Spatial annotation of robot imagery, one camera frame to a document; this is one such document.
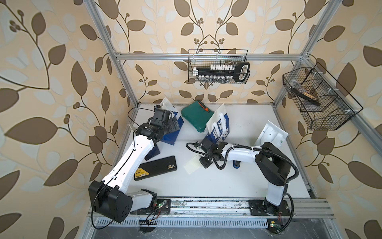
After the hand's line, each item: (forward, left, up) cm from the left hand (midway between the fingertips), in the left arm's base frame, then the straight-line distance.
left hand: (167, 123), depth 79 cm
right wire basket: (+3, -79, +11) cm, 80 cm away
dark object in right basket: (+7, -75, +11) cm, 76 cm away
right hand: (-10, -20, -25) cm, 33 cm away
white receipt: (-13, -13, -24) cm, 31 cm away
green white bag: (-3, -57, -4) cm, 57 cm away
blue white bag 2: (+2, -28, -7) cm, 29 cm away
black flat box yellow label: (-16, +9, -23) cm, 30 cm away
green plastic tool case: (+22, -16, -20) cm, 34 cm away
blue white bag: (+3, +1, -19) cm, 19 cm away
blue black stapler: (-13, -40, -23) cm, 48 cm away
